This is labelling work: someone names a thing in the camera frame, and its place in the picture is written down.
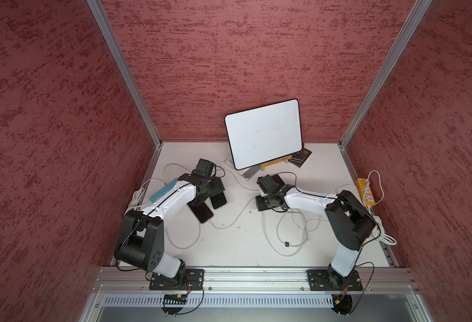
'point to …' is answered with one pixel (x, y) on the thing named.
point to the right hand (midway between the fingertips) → (259, 207)
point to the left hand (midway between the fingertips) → (216, 193)
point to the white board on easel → (261, 134)
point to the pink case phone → (202, 210)
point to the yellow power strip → (369, 196)
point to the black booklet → (300, 158)
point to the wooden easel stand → (263, 165)
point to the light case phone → (218, 200)
